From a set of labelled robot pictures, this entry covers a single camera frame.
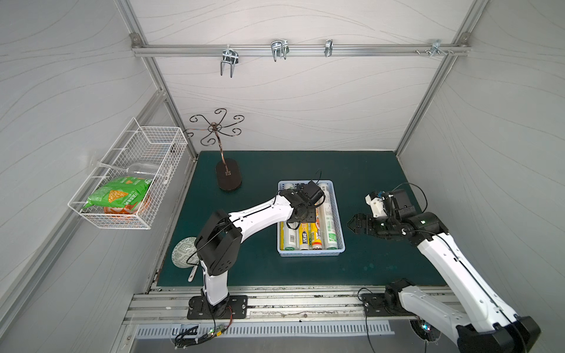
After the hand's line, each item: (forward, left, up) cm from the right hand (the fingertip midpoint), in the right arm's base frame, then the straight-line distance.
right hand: (359, 225), depth 76 cm
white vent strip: (-31, +46, -14) cm, 58 cm away
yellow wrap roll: (-1, +19, -8) cm, 21 cm away
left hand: (+6, +17, -7) cm, 20 cm away
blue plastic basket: (-5, +24, -11) cm, 26 cm away
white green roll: (-1, +9, -9) cm, 13 cm away
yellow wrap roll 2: (-2, +28, -8) cm, 29 cm away
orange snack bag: (-7, +71, +17) cm, 73 cm away
